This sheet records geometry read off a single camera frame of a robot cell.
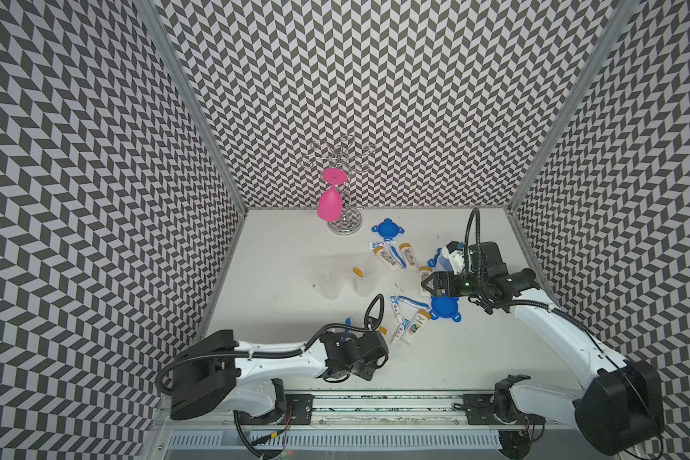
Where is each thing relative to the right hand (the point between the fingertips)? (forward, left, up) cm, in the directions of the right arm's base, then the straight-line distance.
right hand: (434, 288), depth 81 cm
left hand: (-17, +20, -12) cm, 29 cm away
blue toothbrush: (-5, +25, -12) cm, 28 cm away
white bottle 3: (+19, +4, -12) cm, 23 cm away
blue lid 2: (+1, -6, -15) cm, 16 cm away
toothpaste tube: (-6, +8, -13) cm, 16 cm away
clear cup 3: (+11, +32, -14) cm, 37 cm away
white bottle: (+7, +22, -3) cm, 23 cm away
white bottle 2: (-9, +15, -9) cm, 19 cm away
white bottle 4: (+19, +12, -12) cm, 25 cm away
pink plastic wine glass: (+25, +31, +11) cm, 41 cm away
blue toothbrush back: (+17, +6, -13) cm, 22 cm away
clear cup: (+2, -2, +11) cm, 11 cm away
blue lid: (+33, +11, -13) cm, 37 cm away
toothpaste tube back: (+25, +16, -11) cm, 32 cm away
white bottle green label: (-7, +5, -11) cm, 14 cm away
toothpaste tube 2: (-1, +10, -12) cm, 16 cm away
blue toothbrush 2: (+4, +9, -13) cm, 16 cm away
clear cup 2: (+8, +20, -8) cm, 23 cm away
